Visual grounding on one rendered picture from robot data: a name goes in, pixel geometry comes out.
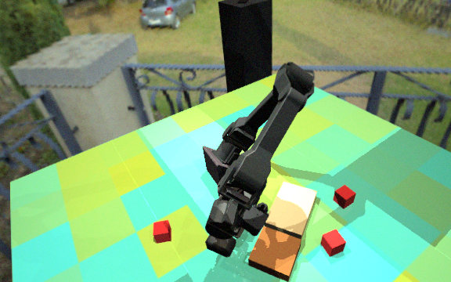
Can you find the red cube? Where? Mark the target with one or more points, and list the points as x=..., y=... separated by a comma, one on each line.
x=344, y=196
x=162, y=231
x=333, y=243

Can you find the beige rectangular block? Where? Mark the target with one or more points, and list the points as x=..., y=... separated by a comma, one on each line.
x=291, y=209

